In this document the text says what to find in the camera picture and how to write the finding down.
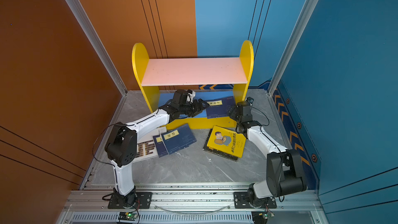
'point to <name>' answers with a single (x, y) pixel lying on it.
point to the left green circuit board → (130, 216)
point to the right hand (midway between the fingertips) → (234, 110)
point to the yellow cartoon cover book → (226, 141)
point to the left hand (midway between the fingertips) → (208, 106)
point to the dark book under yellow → (218, 152)
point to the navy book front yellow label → (218, 108)
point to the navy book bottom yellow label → (160, 146)
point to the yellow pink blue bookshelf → (201, 122)
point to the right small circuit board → (261, 217)
